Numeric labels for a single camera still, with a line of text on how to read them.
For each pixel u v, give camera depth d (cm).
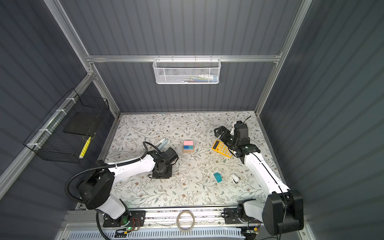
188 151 96
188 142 96
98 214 68
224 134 73
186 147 98
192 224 72
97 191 44
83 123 77
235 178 84
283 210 40
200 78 92
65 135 72
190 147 97
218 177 86
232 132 74
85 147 68
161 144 99
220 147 99
